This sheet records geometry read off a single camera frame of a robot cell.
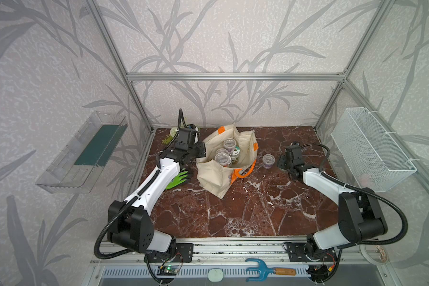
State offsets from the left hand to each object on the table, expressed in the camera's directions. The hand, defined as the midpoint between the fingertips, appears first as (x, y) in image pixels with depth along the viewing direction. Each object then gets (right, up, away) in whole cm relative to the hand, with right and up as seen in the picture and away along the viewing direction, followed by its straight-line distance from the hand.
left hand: (202, 147), depth 84 cm
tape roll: (+75, -45, -10) cm, 88 cm away
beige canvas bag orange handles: (+7, -15, -1) cm, 17 cm away
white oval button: (+7, -49, -17) cm, 52 cm away
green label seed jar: (+17, -3, +14) cm, 22 cm away
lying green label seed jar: (+16, -8, +15) cm, 24 cm away
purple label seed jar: (+34, -8, +13) cm, 38 cm away
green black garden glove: (-15, -18, +10) cm, 25 cm away
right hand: (+42, -6, +10) cm, 44 cm away
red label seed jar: (+9, -6, -3) cm, 11 cm away
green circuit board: (-12, -49, -13) cm, 52 cm away
